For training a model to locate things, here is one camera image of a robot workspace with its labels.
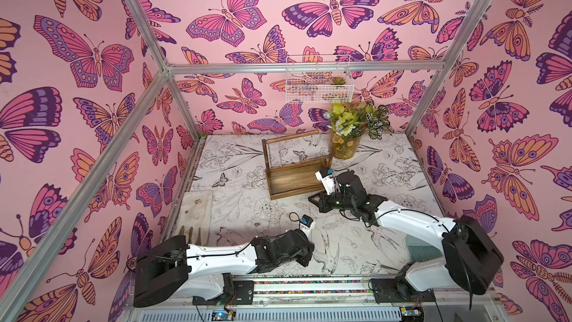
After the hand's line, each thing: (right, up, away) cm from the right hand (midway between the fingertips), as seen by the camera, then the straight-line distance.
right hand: (310, 196), depth 82 cm
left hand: (+2, -17, -5) cm, 17 cm away
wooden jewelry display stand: (-7, +12, +27) cm, 31 cm away
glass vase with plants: (+18, +29, +18) cm, 38 cm away
